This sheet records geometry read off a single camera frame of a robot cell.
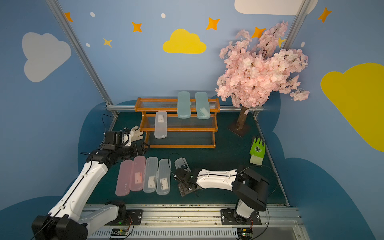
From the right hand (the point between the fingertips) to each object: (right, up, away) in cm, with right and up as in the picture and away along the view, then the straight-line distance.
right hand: (190, 185), depth 85 cm
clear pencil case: (-24, +2, 0) cm, 24 cm away
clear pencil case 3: (-7, +11, +8) cm, 16 cm away
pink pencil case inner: (-32, +6, +3) cm, 32 cm away
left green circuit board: (-35, -18, -14) cm, 41 cm away
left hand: (-26, +23, -6) cm, 35 cm away
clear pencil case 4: (-19, +35, +8) cm, 41 cm away
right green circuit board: (+28, -19, -12) cm, 36 cm away
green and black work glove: (+45, +17, +13) cm, 50 cm away
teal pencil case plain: (-4, +47, +2) cm, 47 cm away
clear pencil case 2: (-16, +4, +3) cm, 16 cm away
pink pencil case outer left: (-38, 0, -3) cm, 38 cm away
